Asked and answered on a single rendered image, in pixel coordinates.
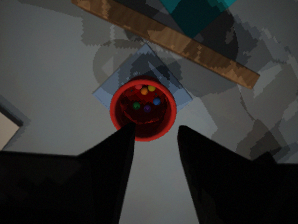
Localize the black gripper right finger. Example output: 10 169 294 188
177 125 298 224

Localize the brown wooden plank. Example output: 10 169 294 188
71 0 260 90

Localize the dark green ball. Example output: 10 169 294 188
133 102 140 110

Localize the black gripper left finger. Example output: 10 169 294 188
0 122 136 224

